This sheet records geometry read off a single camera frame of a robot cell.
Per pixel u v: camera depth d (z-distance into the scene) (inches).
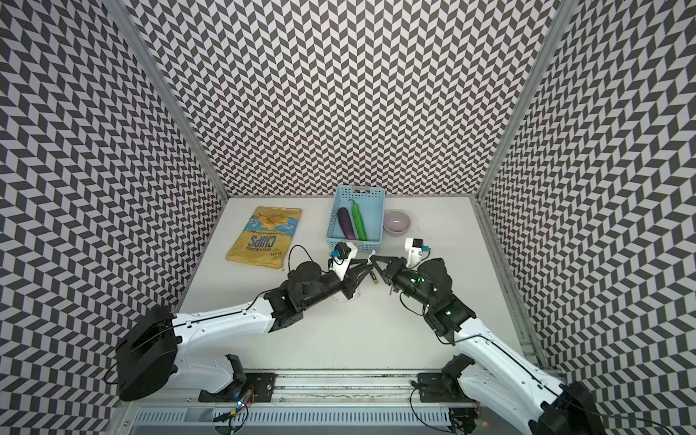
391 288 35.9
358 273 26.8
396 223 42.5
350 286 25.2
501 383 18.0
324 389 29.1
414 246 27.3
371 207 45.2
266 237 40.1
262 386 28.6
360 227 42.3
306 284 22.0
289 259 22.3
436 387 29.0
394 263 25.1
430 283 21.1
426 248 27.3
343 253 23.9
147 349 16.4
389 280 25.5
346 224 42.6
